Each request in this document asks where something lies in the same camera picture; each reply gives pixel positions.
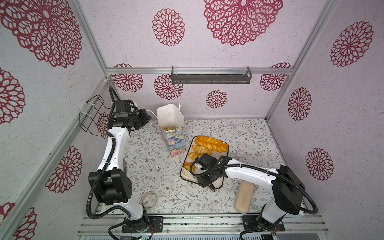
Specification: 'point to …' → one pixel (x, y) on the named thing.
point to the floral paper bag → (170, 117)
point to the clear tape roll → (149, 200)
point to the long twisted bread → (211, 144)
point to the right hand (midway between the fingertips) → (200, 180)
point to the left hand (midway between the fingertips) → (151, 117)
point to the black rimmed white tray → (186, 176)
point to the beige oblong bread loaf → (245, 196)
